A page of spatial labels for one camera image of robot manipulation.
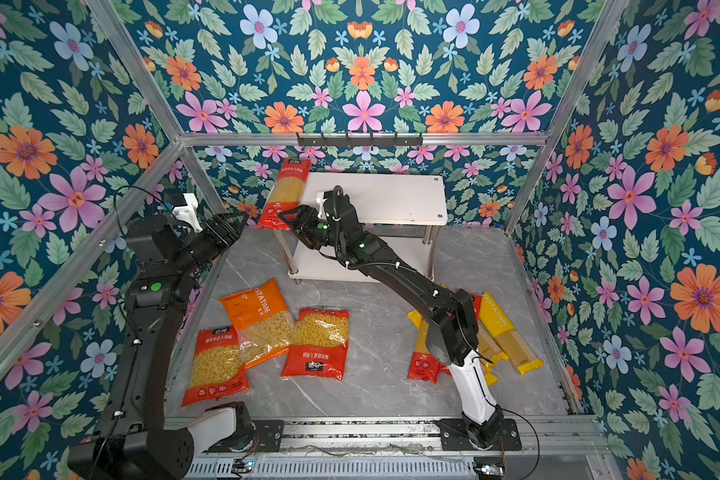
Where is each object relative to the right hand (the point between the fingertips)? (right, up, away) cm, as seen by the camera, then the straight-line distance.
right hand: (281, 217), depth 71 cm
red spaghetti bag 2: (+36, -40, +11) cm, 55 cm away
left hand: (-6, +1, -8) cm, 9 cm away
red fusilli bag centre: (+6, -36, +15) cm, 39 cm away
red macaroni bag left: (-21, -41, +10) cm, 47 cm away
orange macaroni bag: (-13, -29, +19) cm, 37 cm away
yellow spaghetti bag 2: (+35, -29, +22) cm, 51 cm away
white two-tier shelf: (+30, +3, +7) cm, 31 cm away
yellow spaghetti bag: (+63, -34, +17) cm, 74 cm away
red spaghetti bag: (-1, +7, +7) cm, 10 cm away
